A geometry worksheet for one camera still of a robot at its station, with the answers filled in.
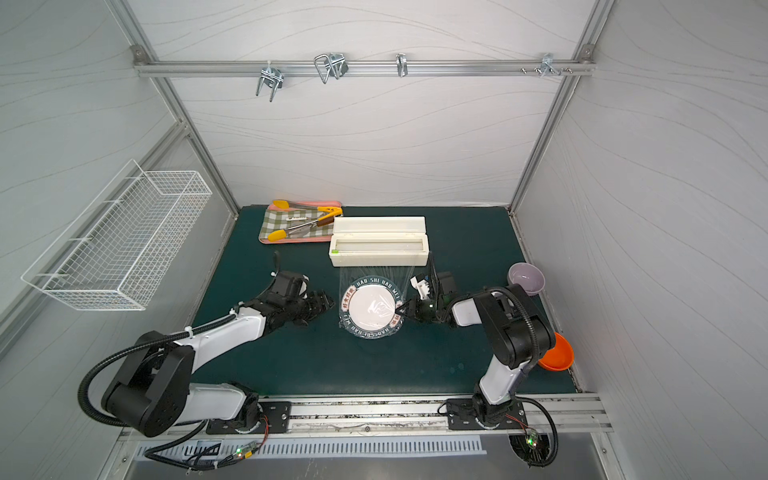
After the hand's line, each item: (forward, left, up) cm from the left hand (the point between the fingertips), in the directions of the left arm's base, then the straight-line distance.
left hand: (331, 307), depth 88 cm
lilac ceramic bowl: (+13, -63, -1) cm, 64 cm away
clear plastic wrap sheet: (+11, -20, 0) cm, 23 cm away
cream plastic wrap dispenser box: (+24, -12, +3) cm, 26 cm away
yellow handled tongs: (+42, +10, -3) cm, 44 cm away
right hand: (+1, -20, -4) cm, 20 cm away
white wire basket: (-1, +45, +27) cm, 53 cm away
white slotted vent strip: (-33, -36, -5) cm, 49 cm away
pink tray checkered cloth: (+38, +19, -3) cm, 42 cm away
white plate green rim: (+1, -11, -2) cm, 11 cm away
